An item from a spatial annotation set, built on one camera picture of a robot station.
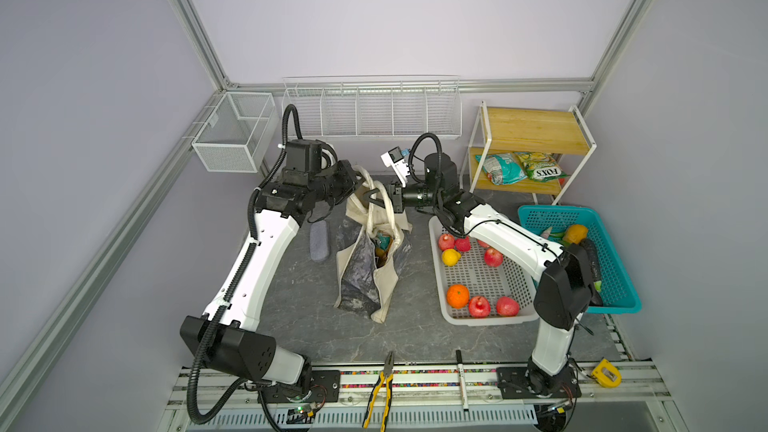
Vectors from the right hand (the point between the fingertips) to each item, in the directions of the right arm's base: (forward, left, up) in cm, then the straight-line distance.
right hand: (363, 199), depth 71 cm
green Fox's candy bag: (+25, -56, -14) cm, 63 cm away
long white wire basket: (+40, -1, 0) cm, 40 cm away
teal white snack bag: (+24, -42, -13) cm, 51 cm away
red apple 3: (+6, -24, -28) cm, 37 cm away
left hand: (+3, -1, +3) cm, 5 cm away
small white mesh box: (+37, +47, -8) cm, 60 cm away
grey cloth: (+5, +18, -30) cm, 36 cm away
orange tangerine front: (-13, -25, -27) cm, 39 cm away
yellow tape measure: (-32, -60, -31) cm, 75 cm away
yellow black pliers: (-31, -5, -32) cm, 45 cm away
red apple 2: (-16, -38, -26) cm, 49 cm away
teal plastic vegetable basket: (-12, -70, -27) cm, 76 cm away
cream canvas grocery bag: (-10, -2, -6) cm, 12 cm away
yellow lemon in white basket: (-1, -24, -27) cm, 36 cm away
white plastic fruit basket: (-10, -30, -32) cm, 45 cm away
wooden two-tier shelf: (+27, -51, 0) cm, 58 cm away
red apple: (-16, -30, -27) cm, 44 cm away
